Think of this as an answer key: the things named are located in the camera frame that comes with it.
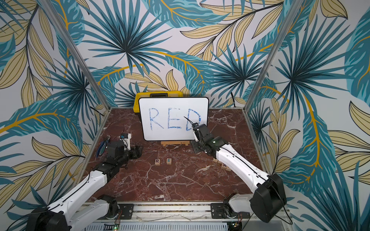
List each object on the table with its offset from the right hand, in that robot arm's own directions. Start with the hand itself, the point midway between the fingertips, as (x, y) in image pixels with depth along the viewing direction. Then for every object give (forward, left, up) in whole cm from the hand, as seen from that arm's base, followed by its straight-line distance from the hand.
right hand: (197, 142), depth 82 cm
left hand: (-1, +34, -4) cm, 34 cm away
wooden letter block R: (-5, +24, -13) cm, 28 cm away
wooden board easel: (+7, +7, -11) cm, 14 cm away
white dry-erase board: (+15, +15, +4) cm, 21 cm away
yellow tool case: (+41, +29, +2) cm, 50 cm away
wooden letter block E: (-5, +17, -12) cm, 22 cm away
